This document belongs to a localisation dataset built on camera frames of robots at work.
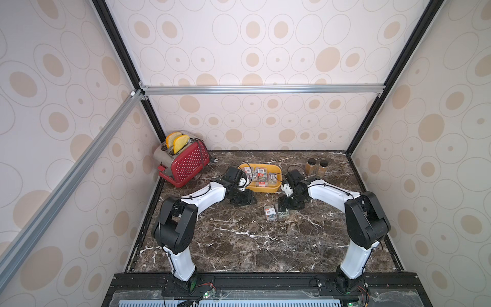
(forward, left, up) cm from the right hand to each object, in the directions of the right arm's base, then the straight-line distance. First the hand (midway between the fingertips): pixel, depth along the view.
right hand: (283, 210), depth 92 cm
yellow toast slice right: (+25, +52, +21) cm, 61 cm away
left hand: (0, +13, +7) cm, 14 cm away
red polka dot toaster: (+15, +52, +12) cm, 55 cm away
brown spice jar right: (+23, -22, +4) cm, 32 cm away
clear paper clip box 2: (-1, 0, -1) cm, 2 cm away
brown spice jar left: (+23, -16, +4) cm, 29 cm away
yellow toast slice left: (+28, +58, +21) cm, 67 cm away
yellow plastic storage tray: (+19, +10, 0) cm, 22 cm away
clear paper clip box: (-1, +6, 0) cm, 6 cm away
